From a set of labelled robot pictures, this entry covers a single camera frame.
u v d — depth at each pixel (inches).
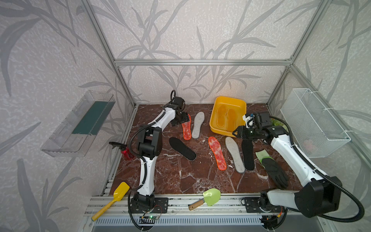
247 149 36.8
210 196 30.3
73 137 24.9
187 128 41.4
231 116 44.1
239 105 46.8
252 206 28.8
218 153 36.6
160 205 28.6
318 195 15.3
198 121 42.8
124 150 32.3
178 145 38.0
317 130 24.7
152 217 27.8
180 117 35.7
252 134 26.5
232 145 37.9
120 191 30.4
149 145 22.5
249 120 28.5
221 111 45.7
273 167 33.8
